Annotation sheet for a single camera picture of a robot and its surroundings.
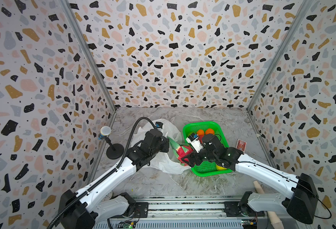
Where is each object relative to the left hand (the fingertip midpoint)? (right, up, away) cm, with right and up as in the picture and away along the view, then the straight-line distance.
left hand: (168, 137), depth 76 cm
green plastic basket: (+22, -21, +13) cm, 33 cm away
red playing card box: (+48, -8, +22) cm, 54 cm away
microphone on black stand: (-35, -11, +16) cm, 40 cm away
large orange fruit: (+27, +2, +24) cm, 37 cm away
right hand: (+8, -8, -2) cm, 12 cm away
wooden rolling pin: (+52, -40, -8) cm, 66 cm away
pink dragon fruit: (+7, -7, -2) cm, 10 cm away
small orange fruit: (+21, 0, +27) cm, 34 cm away
